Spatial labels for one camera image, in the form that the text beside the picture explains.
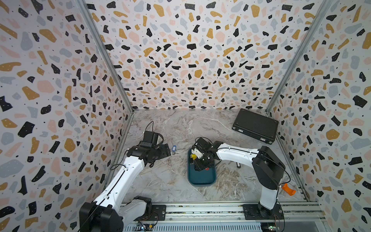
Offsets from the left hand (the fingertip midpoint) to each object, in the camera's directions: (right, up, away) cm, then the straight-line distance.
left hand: (166, 151), depth 81 cm
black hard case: (+62, +14, +23) cm, 68 cm away
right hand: (+17, -11, +5) cm, 21 cm away
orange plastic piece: (+70, -23, 0) cm, 74 cm away
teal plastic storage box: (+23, -16, +2) cm, 28 cm away
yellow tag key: (+15, -5, +11) cm, 20 cm away
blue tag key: (+2, -2, +17) cm, 17 cm away
